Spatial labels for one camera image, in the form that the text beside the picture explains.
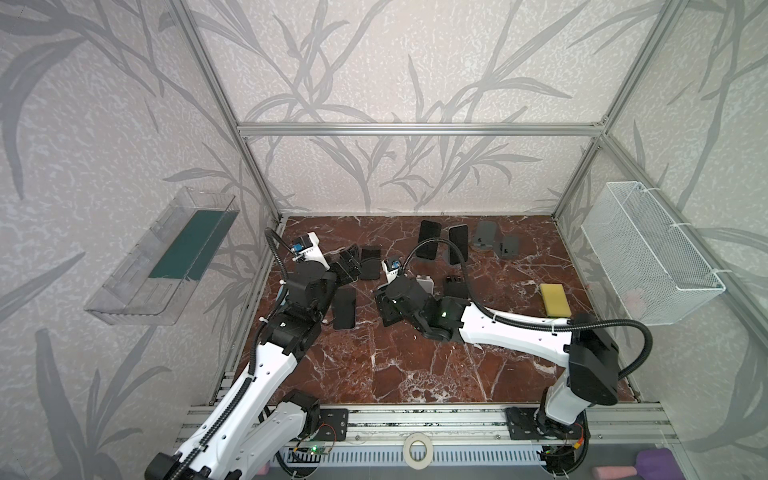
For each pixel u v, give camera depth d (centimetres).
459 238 102
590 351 42
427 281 98
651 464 68
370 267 67
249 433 44
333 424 73
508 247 107
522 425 74
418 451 71
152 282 63
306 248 61
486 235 110
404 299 56
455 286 98
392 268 66
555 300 97
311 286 52
